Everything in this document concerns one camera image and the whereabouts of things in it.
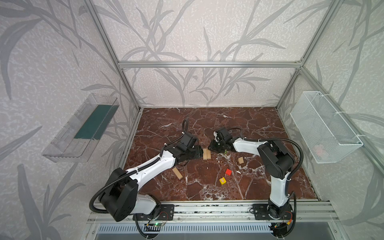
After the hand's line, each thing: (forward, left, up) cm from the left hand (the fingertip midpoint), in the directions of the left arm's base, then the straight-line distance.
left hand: (202, 148), depth 84 cm
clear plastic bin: (-4, +56, +20) cm, 59 cm away
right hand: (+9, -4, -10) cm, 13 cm away
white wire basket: (-7, -53, +23) cm, 59 cm away
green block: (+2, -15, -8) cm, 17 cm away
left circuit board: (-35, +22, -11) cm, 43 cm away
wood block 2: (-10, +15, -11) cm, 21 cm away
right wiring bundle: (-37, -39, -15) cm, 56 cm away
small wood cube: (-2, -24, -10) cm, 26 cm away
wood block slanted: (+2, -5, -11) cm, 12 cm away
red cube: (-10, -16, -11) cm, 21 cm away
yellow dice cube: (-15, -12, -9) cm, 21 cm away
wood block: (+1, -2, -11) cm, 11 cm away
